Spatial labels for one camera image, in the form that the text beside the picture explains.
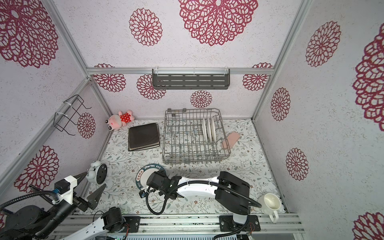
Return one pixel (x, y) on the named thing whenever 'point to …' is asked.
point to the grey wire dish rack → (194, 135)
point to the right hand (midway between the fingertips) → (157, 173)
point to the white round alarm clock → (98, 173)
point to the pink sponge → (230, 140)
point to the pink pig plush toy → (115, 121)
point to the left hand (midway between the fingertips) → (96, 181)
